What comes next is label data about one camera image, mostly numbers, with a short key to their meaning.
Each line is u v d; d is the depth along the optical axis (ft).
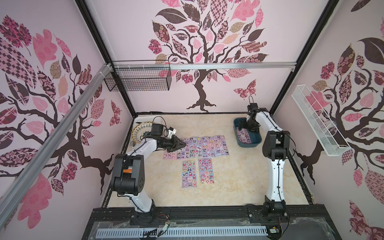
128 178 1.55
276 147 2.07
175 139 2.66
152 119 3.98
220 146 3.29
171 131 2.83
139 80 4.67
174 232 2.29
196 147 3.28
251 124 2.94
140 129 3.61
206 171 2.94
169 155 3.14
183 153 3.19
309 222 2.38
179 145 2.66
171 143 2.60
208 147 3.29
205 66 3.16
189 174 2.87
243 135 3.50
